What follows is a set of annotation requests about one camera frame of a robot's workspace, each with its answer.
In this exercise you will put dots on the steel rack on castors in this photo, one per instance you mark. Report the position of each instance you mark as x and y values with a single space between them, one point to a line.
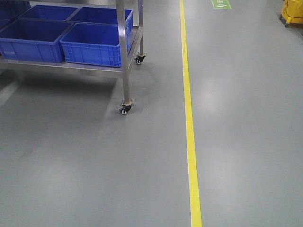
124 47

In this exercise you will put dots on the blue plastic bin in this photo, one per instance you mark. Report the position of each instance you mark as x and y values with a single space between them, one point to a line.
9 10
99 15
94 54
28 50
47 13

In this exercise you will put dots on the yellow mop bucket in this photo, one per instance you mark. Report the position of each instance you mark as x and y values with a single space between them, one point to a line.
293 11

